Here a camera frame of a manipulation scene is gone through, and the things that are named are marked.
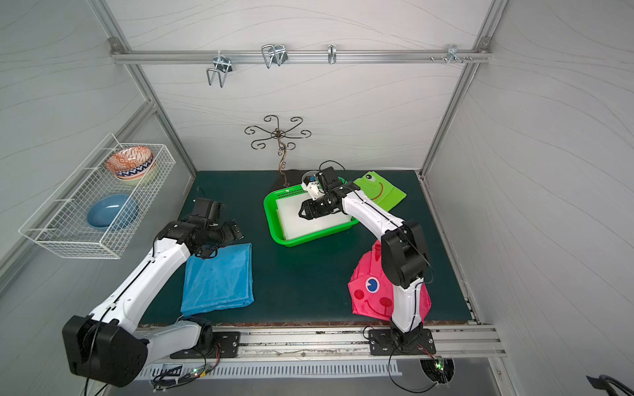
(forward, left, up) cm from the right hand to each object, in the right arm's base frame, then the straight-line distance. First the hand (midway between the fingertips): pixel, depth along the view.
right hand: (306, 210), depth 89 cm
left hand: (-13, +24, +2) cm, 27 cm away
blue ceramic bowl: (-17, +52, +20) cm, 58 cm away
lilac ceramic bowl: (+5, -2, +13) cm, 14 cm away
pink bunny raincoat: (-22, -24, -13) cm, 35 cm away
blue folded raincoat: (-23, +27, -11) cm, 38 cm away
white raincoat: (-2, +5, -8) cm, 10 cm away
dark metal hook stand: (+23, +13, +18) cm, 31 cm away
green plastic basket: (+4, +16, -10) cm, 19 cm away
